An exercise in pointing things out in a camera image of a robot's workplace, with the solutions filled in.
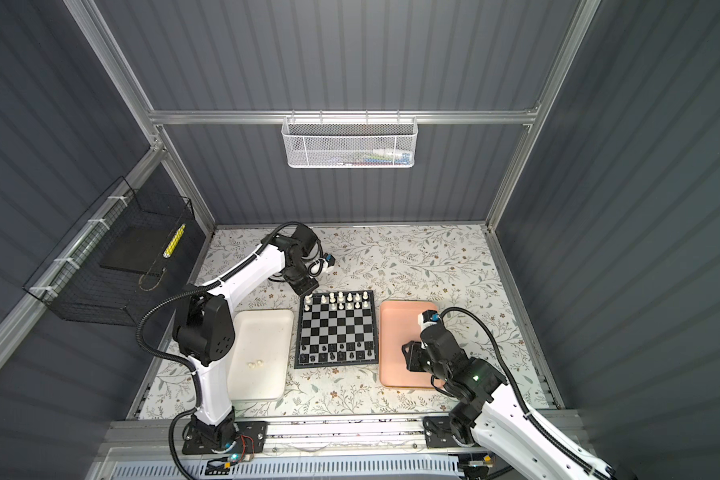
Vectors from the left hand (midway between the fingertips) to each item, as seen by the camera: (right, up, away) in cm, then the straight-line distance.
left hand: (307, 289), depth 91 cm
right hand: (+30, -15, -13) cm, 35 cm away
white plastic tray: (-13, -14, 0) cm, 19 cm away
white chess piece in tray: (-12, -20, -7) cm, 25 cm away
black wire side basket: (-41, +11, -16) cm, 46 cm away
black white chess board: (+9, -12, 0) cm, 15 cm away
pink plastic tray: (+29, -12, +5) cm, 32 cm away
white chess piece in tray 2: (-14, -21, -8) cm, 26 cm away
